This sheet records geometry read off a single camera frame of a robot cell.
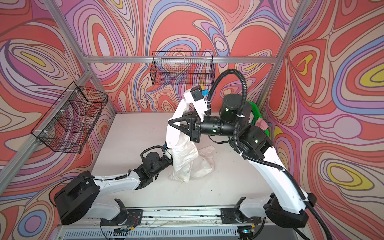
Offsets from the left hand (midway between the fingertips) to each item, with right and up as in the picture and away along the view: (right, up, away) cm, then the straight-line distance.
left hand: (185, 149), depth 78 cm
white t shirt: (+2, -2, -16) cm, 16 cm away
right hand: (-2, +11, -32) cm, 34 cm away
